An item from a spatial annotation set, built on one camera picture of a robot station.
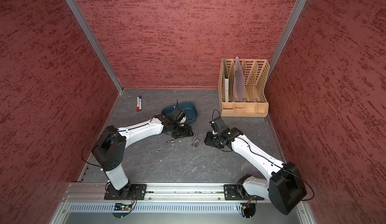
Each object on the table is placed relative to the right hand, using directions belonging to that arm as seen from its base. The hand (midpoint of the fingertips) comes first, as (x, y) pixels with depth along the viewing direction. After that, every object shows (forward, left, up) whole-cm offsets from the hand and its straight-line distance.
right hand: (207, 144), depth 82 cm
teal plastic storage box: (+31, +11, -7) cm, 33 cm away
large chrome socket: (+6, +24, -8) cm, 26 cm away
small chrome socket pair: (+4, +7, -8) cm, 11 cm away
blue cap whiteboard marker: (+37, +48, -6) cm, 61 cm away
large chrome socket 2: (+6, +21, -7) cm, 23 cm away
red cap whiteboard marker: (+34, +50, -8) cm, 60 cm away
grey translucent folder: (+38, -24, +10) cm, 46 cm away
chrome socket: (0, +30, -8) cm, 30 cm away
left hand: (+5, +10, -2) cm, 12 cm away
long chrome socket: (+7, +6, -8) cm, 13 cm away
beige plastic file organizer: (+47, -37, +11) cm, 61 cm away
